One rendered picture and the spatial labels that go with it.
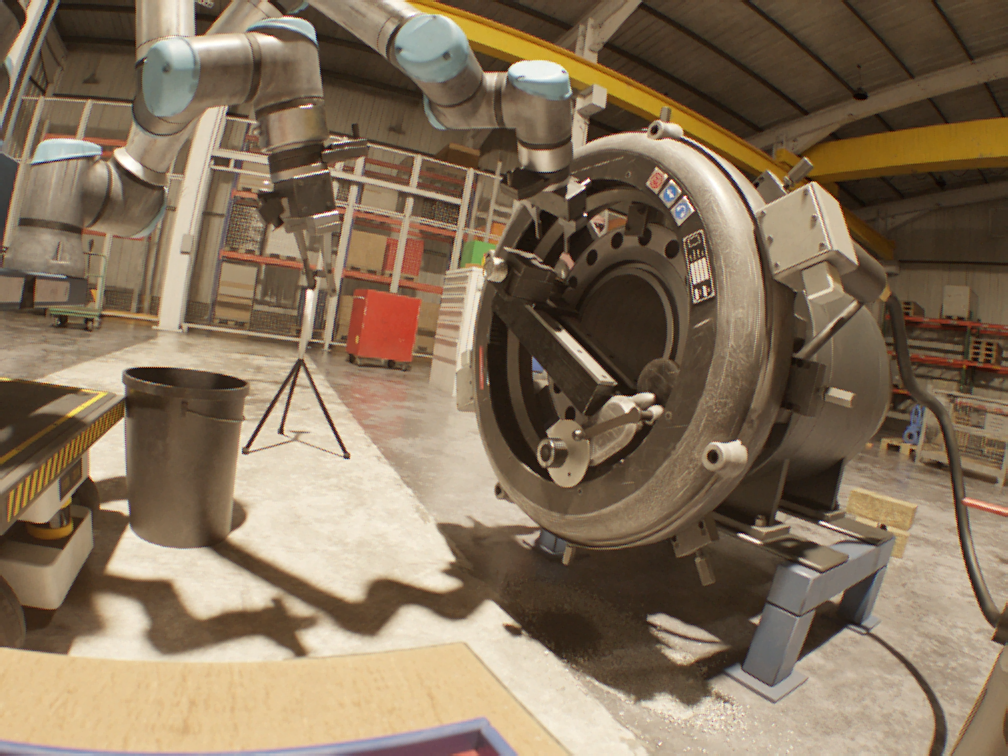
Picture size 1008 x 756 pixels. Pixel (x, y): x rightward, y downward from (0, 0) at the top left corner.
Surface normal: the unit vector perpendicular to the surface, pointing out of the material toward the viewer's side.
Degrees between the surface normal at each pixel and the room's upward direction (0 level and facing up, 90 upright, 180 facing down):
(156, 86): 115
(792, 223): 90
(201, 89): 130
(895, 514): 90
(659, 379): 90
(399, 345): 90
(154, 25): 101
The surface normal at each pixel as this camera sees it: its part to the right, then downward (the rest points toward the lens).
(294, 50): 0.75, 0.15
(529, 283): 0.40, 0.55
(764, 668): -0.84, -0.10
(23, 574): 0.43, 0.14
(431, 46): -0.15, 0.09
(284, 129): 0.14, 0.36
